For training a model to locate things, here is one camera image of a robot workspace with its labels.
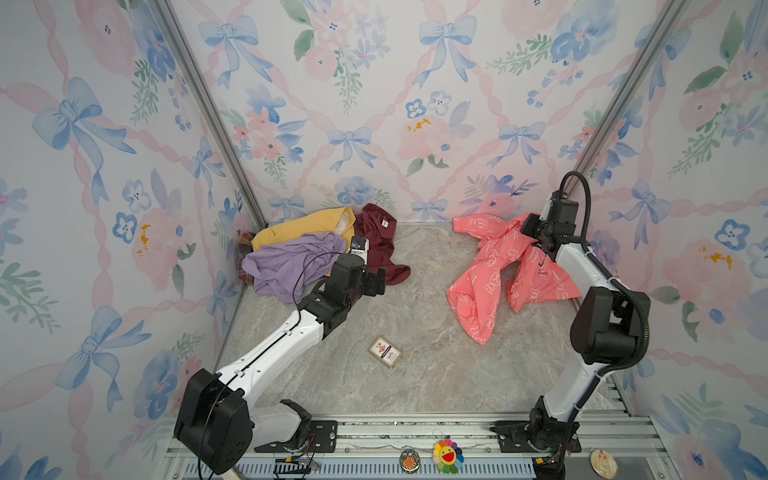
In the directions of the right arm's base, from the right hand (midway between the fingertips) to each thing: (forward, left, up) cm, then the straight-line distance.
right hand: (532, 216), depth 94 cm
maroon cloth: (+8, +49, -14) cm, 51 cm away
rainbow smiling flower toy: (-61, +30, -20) cm, 71 cm away
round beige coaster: (-62, -7, -21) cm, 66 cm away
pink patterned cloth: (-20, +18, -17) cm, 32 cm away
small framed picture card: (-37, +46, -19) cm, 62 cm away
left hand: (-21, +49, +2) cm, 53 cm away
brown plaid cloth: (-5, +94, -10) cm, 94 cm away
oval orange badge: (-62, +39, -20) cm, 76 cm away
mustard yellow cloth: (+7, +64, -10) cm, 65 cm away
